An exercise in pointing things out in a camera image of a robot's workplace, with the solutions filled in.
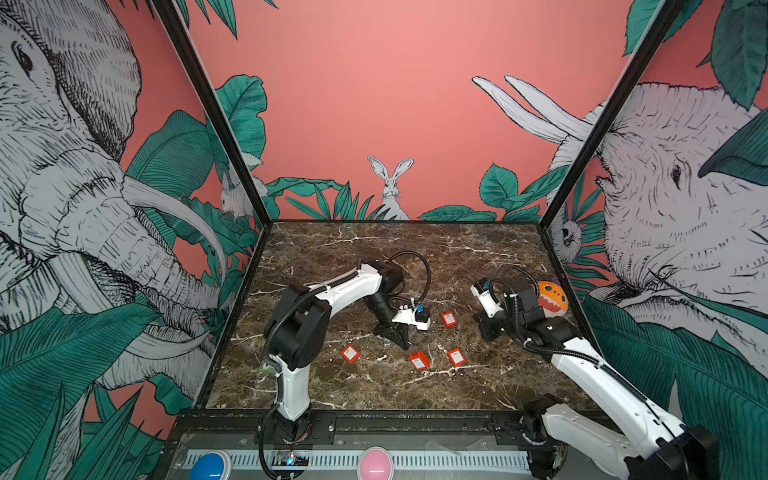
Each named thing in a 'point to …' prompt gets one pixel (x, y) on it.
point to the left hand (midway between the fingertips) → (403, 340)
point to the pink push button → (376, 463)
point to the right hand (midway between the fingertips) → (473, 311)
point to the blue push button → (212, 465)
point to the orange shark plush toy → (552, 298)
